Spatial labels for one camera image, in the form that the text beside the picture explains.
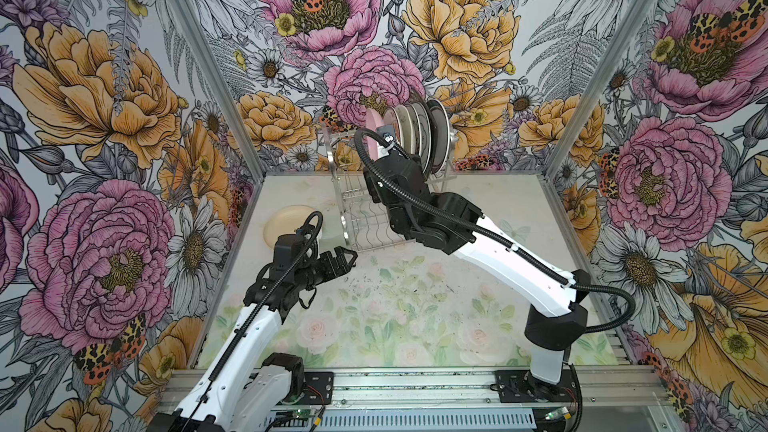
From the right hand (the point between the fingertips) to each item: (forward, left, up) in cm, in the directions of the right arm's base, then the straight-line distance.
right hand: (390, 167), depth 64 cm
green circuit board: (-38, +22, -43) cm, 61 cm away
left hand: (-8, +12, -28) cm, 32 cm away
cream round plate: (+18, +37, -40) cm, 57 cm away
